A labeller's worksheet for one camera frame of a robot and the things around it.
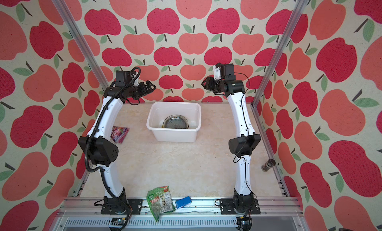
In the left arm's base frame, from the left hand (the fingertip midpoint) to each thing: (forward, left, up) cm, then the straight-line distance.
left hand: (152, 90), depth 84 cm
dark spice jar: (-34, -65, -21) cm, 77 cm away
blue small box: (-51, -17, -31) cm, 62 cm away
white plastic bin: (+2, 0, -19) cm, 20 cm away
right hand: (+1, -30, +3) cm, 30 cm away
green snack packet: (-50, -6, -31) cm, 60 cm away
